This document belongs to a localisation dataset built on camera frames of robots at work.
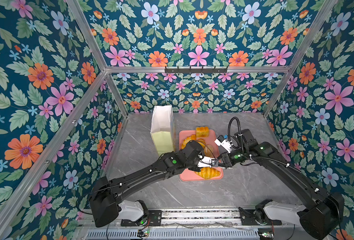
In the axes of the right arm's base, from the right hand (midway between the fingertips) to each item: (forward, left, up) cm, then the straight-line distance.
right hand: (214, 162), depth 71 cm
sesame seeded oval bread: (+16, 0, -16) cm, 23 cm away
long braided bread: (+26, +13, -18) cm, 34 cm away
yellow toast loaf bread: (+30, +3, -15) cm, 34 cm away
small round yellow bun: (+24, +3, -18) cm, 31 cm away
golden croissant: (+2, +1, -16) cm, 16 cm away
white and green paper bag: (+32, +30, -13) cm, 46 cm away
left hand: (+5, +3, +1) cm, 6 cm away
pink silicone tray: (+2, +11, -21) cm, 24 cm away
